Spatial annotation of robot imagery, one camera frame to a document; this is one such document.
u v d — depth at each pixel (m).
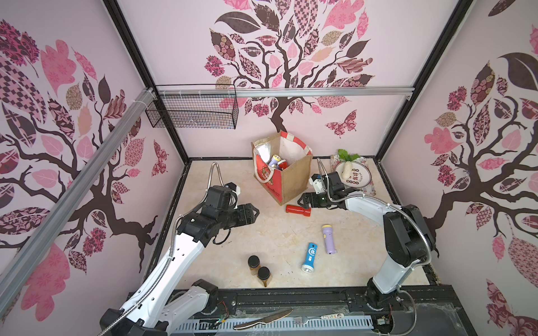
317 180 0.85
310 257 0.81
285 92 0.92
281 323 0.70
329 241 0.86
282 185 0.89
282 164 1.04
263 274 0.72
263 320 0.70
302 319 0.70
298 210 0.95
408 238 0.47
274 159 1.07
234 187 0.68
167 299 0.43
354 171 1.14
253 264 0.74
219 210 0.54
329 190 0.74
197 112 1.22
